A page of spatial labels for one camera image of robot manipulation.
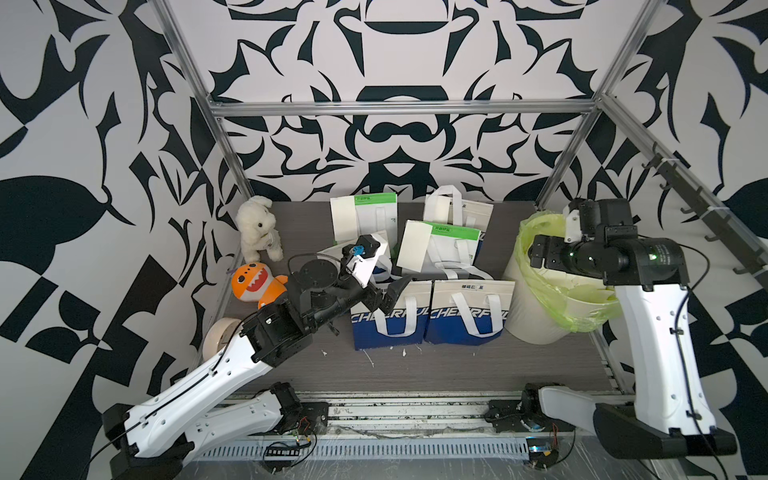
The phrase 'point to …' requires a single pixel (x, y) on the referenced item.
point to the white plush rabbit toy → (256, 227)
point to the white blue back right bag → (448, 207)
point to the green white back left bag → (378, 212)
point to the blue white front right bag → (468, 311)
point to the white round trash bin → (543, 305)
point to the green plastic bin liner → (585, 303)
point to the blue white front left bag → (403, 323)
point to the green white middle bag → (451, 253)
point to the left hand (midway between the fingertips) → (389, 255)
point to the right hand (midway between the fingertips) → (550, 249)
